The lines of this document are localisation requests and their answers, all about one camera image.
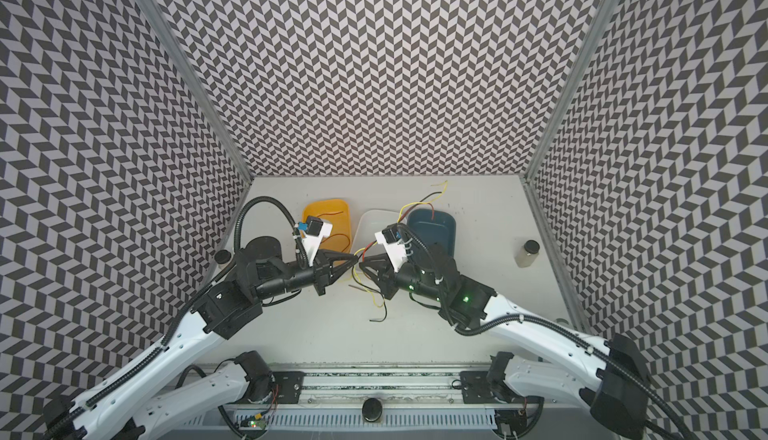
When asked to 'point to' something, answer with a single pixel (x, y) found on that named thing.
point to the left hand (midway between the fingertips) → (355, 261)
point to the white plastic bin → (370, 222)
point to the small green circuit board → (260, 424)
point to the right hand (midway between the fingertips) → (364, 261)
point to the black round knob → (372, 409)
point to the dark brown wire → (368, 289)
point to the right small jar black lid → (527, 254)
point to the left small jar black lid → (222, 256)
